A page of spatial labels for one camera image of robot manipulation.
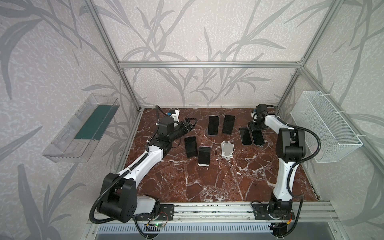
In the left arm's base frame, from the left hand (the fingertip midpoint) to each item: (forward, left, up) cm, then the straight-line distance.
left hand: (196, 118), depth 79 cm
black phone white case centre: (-8, -5, -30) cm, 31 cm away
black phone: (-3, +4, -23) cm, 23 cm away
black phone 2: (+5, -43, -27) cm, 51 cm away
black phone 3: (+7, -10, -20) cm, 23 cm away
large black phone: (+7, -34, -28) cm, 45 cm away
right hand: (+15, -42, -22) cm, 50 cm away
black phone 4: (+11, -21, -21) cm, 32 cm away
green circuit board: (-45, +17, -25) cm, 55 cm away
